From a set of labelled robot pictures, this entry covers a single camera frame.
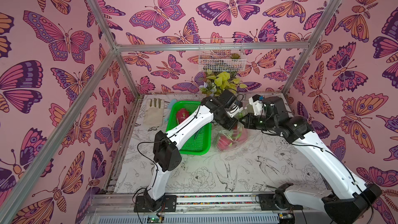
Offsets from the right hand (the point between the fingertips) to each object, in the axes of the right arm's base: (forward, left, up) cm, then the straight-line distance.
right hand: (240, 118), depth 71 cm
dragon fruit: (-4, +1, -9) cm, 10 cm away
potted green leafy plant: (+31, +10, -5) cm, 33 cm away
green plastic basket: (0, +19, -29) cm, 34 cm away
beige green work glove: (+21, +52, -27) cm, 62 cm away
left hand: (+1, +1, -8) cm, 9 cm away
